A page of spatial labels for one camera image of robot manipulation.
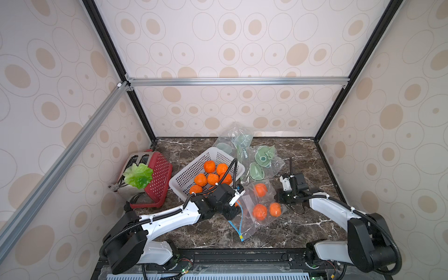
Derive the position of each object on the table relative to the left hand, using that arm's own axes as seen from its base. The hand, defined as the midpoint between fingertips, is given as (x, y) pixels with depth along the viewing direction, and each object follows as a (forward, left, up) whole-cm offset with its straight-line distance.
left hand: (242, 207), depth 79 cm
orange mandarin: (+12, +23, -5) cm, 26 cm away
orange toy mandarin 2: (+25, +10, -4) cm, 27 cm away
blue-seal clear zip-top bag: (+10, -9, -3) cm, 14 cm away
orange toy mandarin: (+25, +17, -3) cm, 30 cm away
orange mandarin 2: (-1, -8, -2) cm, 9 cm away
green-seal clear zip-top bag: (+32, -15, -9) cm, 36 cm away
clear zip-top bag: (+49, +1, -9) cm, 50 cm away
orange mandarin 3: (+1, -16, -5) cm, 17 cm away
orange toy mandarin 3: (+16, +21, -3) cm, 27 cm away
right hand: (+9, -21, -7) cm, 24 cm away
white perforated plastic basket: (+15, +31, -6) cm, 35 cm away
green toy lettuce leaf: (+10, +46, +9) cm, 48 cm away
